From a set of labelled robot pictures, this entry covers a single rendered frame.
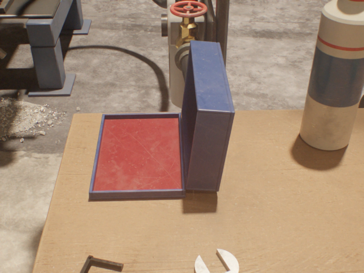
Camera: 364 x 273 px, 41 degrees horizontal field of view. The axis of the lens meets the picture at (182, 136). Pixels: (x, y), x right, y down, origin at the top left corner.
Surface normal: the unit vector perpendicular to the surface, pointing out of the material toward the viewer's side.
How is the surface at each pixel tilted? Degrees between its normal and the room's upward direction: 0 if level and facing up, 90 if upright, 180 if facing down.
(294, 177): 0
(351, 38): 90
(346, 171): 0
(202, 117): 90
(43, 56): 90
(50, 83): 90
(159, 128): 0
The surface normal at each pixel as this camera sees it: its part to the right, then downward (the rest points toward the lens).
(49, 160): 0.00, -0.80
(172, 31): 0.04, 0.60
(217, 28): -0.68, 0.44
